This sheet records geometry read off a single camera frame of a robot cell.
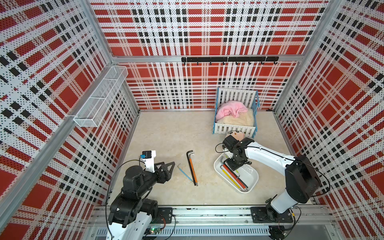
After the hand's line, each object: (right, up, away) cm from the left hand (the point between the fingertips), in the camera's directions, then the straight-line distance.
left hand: (171, 163), depth 70 cm
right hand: (+35, -5, +15) cm, 38 cm away
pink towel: (+35, +30, +30) cm, 55 cm away
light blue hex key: (+5, -12, +18) cm, 23 cm away
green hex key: (+35, -9, +14) cm, 39 cm away
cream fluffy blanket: (+46, +23, +35) cm, 62 cm away
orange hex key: (+9, -9, +19) cm, 23 cm away
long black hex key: (+7, -7, +21) cm, 23 cm away
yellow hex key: (+32, -14, +16) cm, 38 cm away
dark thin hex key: (+35, -11, +15) cm, 40 cm away
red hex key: (+34, -12, +15) cm, 39 cm away
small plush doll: (+38, +12, +26) cm, 48 cm away
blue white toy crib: (+50, +38, +40) cm, 75 cm away
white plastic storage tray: (+40, -14, +18) cm, 46 cm away
